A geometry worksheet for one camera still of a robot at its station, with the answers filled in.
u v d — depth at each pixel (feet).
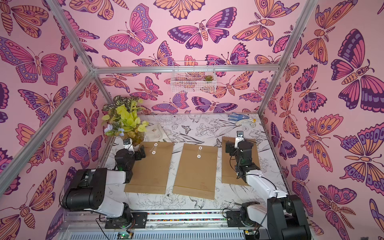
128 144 2.62
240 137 2.42
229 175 2.82
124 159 2.35
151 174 3.27
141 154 2.85
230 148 2.56
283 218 1.33
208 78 3.04
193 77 3.13
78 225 2.40
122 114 2.82
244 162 2.16
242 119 3.73
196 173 2.95
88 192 1.47
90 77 3.00
